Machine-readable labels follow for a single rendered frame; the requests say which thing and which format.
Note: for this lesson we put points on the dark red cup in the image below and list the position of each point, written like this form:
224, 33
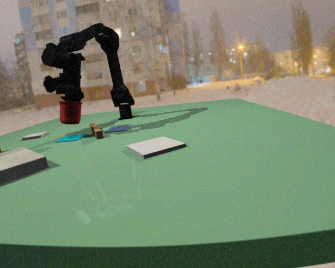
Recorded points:
70, 112

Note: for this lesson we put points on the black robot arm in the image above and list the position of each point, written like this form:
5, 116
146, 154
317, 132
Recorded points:
61, 56

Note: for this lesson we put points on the white flat rectangular slab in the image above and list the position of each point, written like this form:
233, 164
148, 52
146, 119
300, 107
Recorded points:
153, 147

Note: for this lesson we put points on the white square block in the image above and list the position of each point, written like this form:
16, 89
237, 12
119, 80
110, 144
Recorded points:
35, 135

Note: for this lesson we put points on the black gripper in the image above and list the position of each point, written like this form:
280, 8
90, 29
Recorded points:
71, 87

